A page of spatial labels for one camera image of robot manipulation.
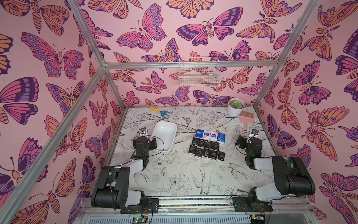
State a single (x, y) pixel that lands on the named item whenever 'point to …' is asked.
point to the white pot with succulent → (235, 106)
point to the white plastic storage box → (165, 132)
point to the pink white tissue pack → (206, 135)
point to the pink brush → (246, 117)
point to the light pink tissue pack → (213, 136)
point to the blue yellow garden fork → (162, 112)
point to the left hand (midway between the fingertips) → (147, 136)
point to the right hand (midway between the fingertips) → (244, 136)
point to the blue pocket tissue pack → (199, 134)
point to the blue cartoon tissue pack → (221, 137)
